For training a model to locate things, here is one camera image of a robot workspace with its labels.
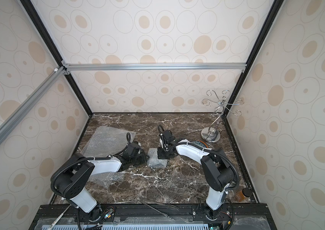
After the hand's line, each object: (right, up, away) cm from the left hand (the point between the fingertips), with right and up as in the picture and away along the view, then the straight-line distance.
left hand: (153, 157), depth 91 cm
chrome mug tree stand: (+42, +14, +12) cm, 46 cm away
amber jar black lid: (+48, -13, -20) cm, 54 cm away
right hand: (+7, +1, 0) cm, 7 cm away
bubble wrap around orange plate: (-36, +9, +12) cm, 38 cm away
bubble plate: (0, -2, -1) cm, 3 cm away
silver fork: (-48, -29, -21) cm, 59 cm away
